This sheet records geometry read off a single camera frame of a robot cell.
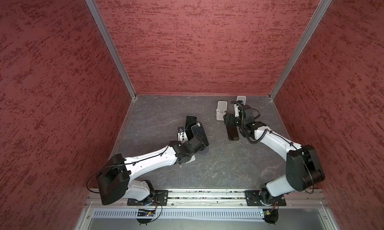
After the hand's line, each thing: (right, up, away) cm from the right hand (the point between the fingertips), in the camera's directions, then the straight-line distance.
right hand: (229, 119), depth 91 cm
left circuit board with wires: (-45, -45, -19) cm, 66 cm away
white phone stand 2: (+13, +14, +15) cm, 24 cm away
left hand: (-26, -15, -8) cm, 32 cm away
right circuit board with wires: (+16, -47, -20) cm, 53 cm away
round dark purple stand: (-15, -20, 0) cm, 25 cm away
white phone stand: (-2, +8, +12) cm, 14 cm away
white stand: (-22, -16, -27) cm, 38 cm away
